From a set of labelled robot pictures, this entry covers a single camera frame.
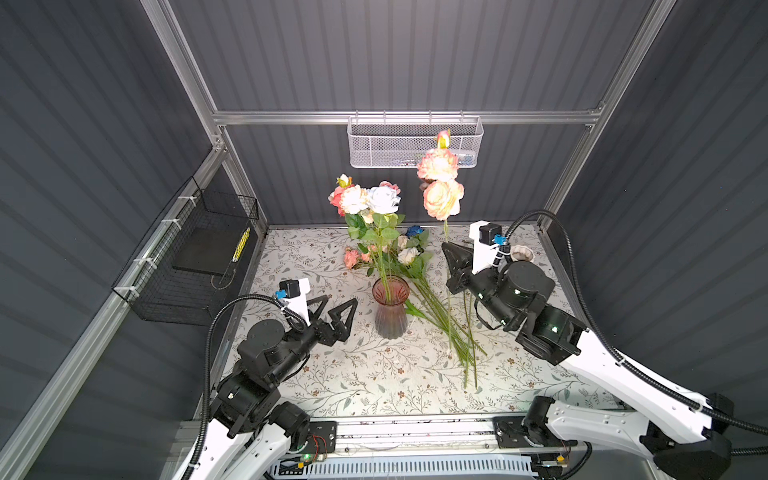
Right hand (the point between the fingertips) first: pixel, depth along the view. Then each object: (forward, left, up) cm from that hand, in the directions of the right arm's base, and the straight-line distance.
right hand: (448, 248), depth 61 cm
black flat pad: (+9, +59, -10) cm, 61 cm away
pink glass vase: (-1, +13, -28) cm, 31 cm away
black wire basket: (-4, +65, -10) cm, 66 cm away
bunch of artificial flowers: (+28, +12, -34) cm, 46 cm away
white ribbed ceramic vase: (+15, -25, -20) cm, 35 cm away
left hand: (-7, +22, -9) cm, 25 cm away
